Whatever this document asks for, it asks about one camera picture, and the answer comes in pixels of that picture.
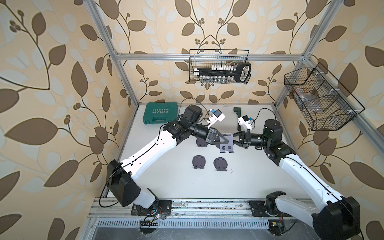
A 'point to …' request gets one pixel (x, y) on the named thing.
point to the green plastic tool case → (160, 112)
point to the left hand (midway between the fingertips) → (224, 139)
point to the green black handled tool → (238, 110)
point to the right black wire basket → (326, 104)
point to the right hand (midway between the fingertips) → (226, 139)
